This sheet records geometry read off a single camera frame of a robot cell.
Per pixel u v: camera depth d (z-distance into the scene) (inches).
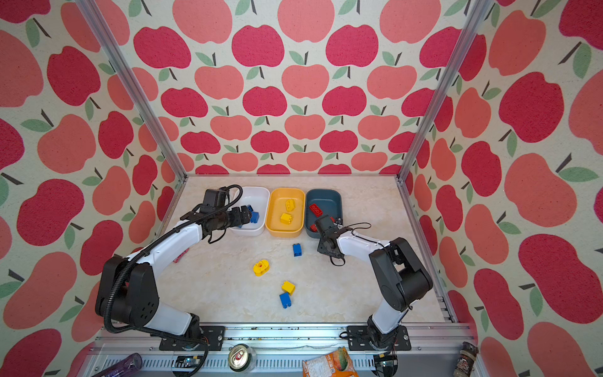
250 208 39.1
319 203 43.1
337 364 26.9
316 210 41.4
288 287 32.9
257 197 42.1
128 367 26.5
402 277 18.2
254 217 40.1
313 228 39.4
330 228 29.6
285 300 31.6
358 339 28.8
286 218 40.1
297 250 36.9
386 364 28.5
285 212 41.5
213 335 29.5
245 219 32.3
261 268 34.7
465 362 26.6
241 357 24.5
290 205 42.2
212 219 25.7
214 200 27.2
